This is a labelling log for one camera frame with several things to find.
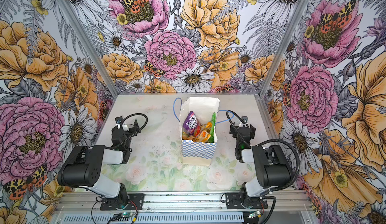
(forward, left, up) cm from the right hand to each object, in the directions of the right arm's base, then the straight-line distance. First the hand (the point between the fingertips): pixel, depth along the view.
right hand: (241, 127), depth 94 cm
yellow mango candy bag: (0, +20, +4) cm, 21 cm away
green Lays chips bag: (-12, +20, +7) cm, 24 cm away
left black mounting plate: (-38, +61, 0) cm, 72 cm away
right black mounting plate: (-38, +11, -7) cm, 40 cm away
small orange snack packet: (-8, +32, +3) cm, 33 cm away
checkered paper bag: (-20, +27, +10) cm, 35 cm away
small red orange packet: (-5, +27, +4) cm, 28 cm away
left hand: (+2, +68, +3) cm, 68 cm away
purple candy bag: (+2, +31, +4) cm, 31 cm away
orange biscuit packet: (-10, +24, +8) cm, 28 cm away
